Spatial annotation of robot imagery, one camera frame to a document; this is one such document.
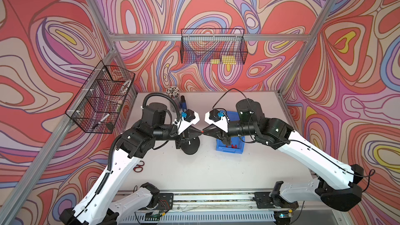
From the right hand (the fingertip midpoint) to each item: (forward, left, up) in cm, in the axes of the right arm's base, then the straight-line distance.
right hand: (206, 134), depth 59 cm
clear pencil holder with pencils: (+39, +18, -15) cm, 45 cm away
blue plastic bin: (+11, -19, -32) cm, 39 cm away
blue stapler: (+43, +14, -30) cm, 54 cm away
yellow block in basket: (+50, -16, +1) cm, 52 cm away
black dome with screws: (+8, +8, -26) cm, 28 cm away
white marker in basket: (+13, +49, -7) cm, 52 cm away
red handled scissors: (-1, +37, -32) cm, 49 cm away
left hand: (0, +2, +1) cm, 2 cm away
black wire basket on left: (+18, +53, -4) cm, 56 cm away
